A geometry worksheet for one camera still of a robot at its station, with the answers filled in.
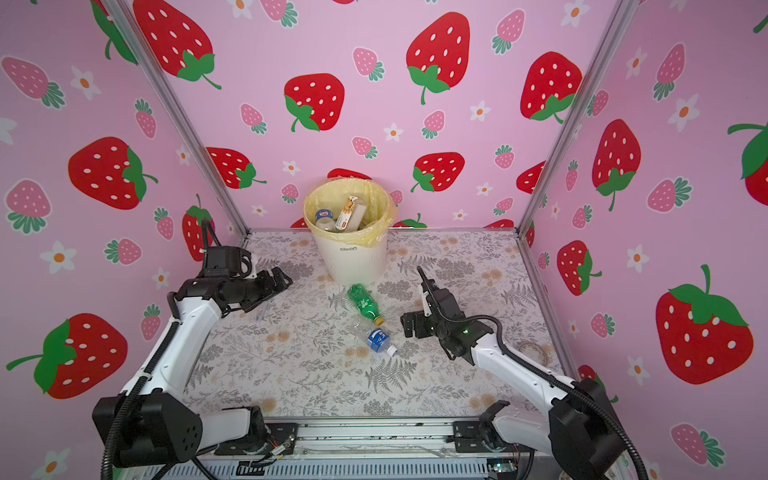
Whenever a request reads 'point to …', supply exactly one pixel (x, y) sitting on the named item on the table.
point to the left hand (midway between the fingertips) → (279, 285)
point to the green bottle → (367, 306)
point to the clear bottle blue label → (376, 339)
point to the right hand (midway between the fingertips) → (413, 315)
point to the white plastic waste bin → (353, 266)
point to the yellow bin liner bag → (334, 194)
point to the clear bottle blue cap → (324, 218)
